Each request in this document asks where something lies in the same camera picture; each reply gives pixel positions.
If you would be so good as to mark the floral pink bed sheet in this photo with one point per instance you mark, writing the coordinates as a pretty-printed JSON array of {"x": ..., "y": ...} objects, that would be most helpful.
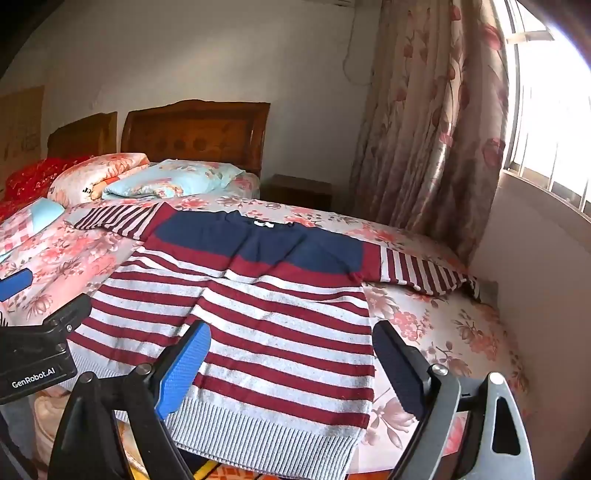
[{"x": 464, "y": 335}]

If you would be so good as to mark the large wooden headboard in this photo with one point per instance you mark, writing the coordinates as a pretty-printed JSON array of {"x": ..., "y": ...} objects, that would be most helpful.
[{"x": 222, "y": 132}]

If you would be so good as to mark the red white striped sweater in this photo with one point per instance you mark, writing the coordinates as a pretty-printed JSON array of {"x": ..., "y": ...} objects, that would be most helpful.
[{"x": 286, "y": 387}]

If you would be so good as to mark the window with metal bars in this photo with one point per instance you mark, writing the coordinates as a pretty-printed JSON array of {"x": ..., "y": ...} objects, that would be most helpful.
[{"x": 551, "y": 106}]

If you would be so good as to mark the small wooden headboard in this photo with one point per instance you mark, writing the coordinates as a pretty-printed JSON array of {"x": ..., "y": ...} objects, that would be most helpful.
[{"x": 94, "y": 135}]

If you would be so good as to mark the dark wooden nightstand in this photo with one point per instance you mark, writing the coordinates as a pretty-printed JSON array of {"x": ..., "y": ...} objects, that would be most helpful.
[{"x": 297, "y": 191}]

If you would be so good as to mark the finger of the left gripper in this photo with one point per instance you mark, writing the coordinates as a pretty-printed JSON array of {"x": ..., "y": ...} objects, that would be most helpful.
[
  {"x": 15, "y": 283},
  {"x": 64, "y": 316}
]

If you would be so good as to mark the red pillow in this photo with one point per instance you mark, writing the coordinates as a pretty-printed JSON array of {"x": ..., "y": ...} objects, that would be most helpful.
[{"x": 32, "y": 182}]

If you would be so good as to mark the cardboard sheet on wall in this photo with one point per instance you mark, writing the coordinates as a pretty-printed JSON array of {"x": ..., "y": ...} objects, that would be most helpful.
[{"x": 21, "y": 114}]

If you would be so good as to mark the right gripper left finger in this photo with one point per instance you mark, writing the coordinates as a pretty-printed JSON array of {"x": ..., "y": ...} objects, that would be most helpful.
[{"x": 164, "y": 383}]

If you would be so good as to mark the small light blue cloth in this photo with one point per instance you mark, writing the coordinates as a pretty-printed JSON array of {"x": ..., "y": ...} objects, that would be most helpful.
[{"x": 43, "y": 213}]

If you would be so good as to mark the light blue floral pillow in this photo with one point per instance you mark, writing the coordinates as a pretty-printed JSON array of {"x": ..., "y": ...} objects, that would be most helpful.
[{"x": 173, "y": 178}]

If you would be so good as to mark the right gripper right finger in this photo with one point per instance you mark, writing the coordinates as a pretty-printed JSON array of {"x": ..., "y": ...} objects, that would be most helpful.
[{"x": 494, "y": 443}]

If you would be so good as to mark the pink floral pillow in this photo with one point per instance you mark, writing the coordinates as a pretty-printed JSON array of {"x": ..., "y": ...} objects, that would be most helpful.
[{"x": 85, "y": 181}]

